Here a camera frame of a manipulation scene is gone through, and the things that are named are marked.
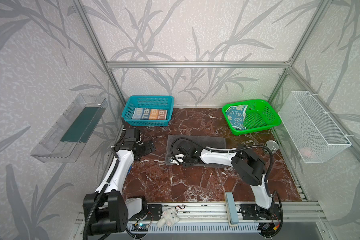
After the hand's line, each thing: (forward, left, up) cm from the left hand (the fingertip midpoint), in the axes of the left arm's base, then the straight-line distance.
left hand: (150, 144), depth 85 cm
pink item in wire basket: (-9, -80, +10) cm, 81 cm away
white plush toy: (-35, -13, -8) cm, 38 cm away
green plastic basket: (+34, -78, -12) cm, 86 cm away
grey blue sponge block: (-35, -45, -9) cm, 57 cm away
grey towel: (+8, -37, -10) cm, 40 cm away
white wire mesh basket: (-8, -76, +23) cm, 80 cm away
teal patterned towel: (+31, -58, -10) cm, 67 cm away
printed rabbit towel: (+33, +9, -12) cm, 37 cm away
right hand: (+1, -19, -11) cm, 22 cm away
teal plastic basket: (+44, +5, -9) cm, 45 cm away
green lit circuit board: (-38, +1, -12) cm, 40 cm away
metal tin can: (+3, -75, -6) cm, 75 cm away
